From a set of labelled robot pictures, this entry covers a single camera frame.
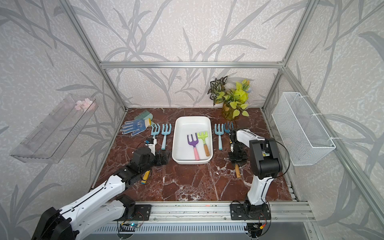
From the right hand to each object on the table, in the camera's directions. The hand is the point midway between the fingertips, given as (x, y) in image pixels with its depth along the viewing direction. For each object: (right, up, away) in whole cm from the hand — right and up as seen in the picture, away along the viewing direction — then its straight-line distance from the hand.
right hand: (237, 164), depth 90 cm
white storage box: (-33, +6, +3) cm, 34 cm away
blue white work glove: (-71, +22, +19) cm, 76 cm away
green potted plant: (-1, +38, +5) cm, 38 cm away
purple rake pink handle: (-27, +11, +9) cm, 31 cm away
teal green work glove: (-67, +31, +26) cm, 78 cm away
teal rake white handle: (-55, +18, +15) cm, 59 cm away
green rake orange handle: (-1, -3, -3) cm, 4 cm away
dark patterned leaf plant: (-11, +51, +15) cm, 54 cm away
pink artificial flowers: (-82, +35, -13) cm, 90 cm away
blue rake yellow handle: (-2, +20, +17) cm, 27 cm away
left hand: (-42, +9, -7) cm, 44 cm away
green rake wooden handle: (-20, +16, +14) cm, 29 cm away
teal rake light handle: (-9, +18, +15) cm, 25 cm away
